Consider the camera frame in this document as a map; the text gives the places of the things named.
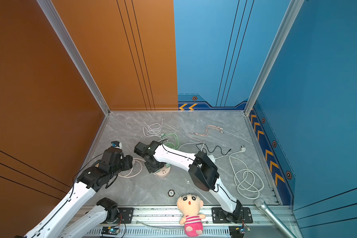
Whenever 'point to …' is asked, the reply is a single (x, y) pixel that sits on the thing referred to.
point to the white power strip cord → (248, 182)
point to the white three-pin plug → (243, 149)
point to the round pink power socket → (163, 172)
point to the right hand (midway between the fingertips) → (156, 168)
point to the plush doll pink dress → (189, 206)
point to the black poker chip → (171, 193)
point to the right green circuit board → (238, 231)
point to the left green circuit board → (113, 230)
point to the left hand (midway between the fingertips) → (129, 156)
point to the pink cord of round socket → (132, 168)
